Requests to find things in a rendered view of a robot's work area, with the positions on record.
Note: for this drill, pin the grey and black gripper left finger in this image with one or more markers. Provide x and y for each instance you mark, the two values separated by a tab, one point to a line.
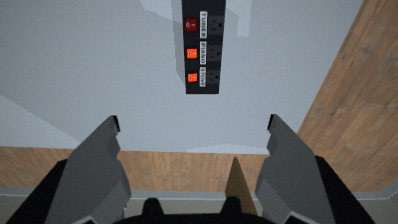
90	186

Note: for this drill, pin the black power strip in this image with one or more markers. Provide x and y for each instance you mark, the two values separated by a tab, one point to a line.
203	28

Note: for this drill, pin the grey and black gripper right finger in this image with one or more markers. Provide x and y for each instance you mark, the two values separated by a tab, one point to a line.
295	186

